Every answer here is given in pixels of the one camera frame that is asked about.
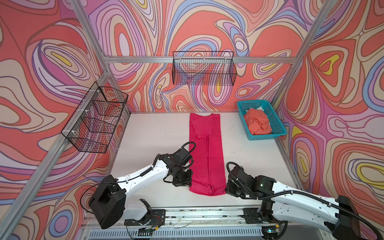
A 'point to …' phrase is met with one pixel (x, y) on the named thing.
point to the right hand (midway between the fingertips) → (227, 192)
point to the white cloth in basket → (260, 108)
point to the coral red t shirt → (257, 122)
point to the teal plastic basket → (278, 128)
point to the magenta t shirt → (207, 168)
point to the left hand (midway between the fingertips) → (195, 183)
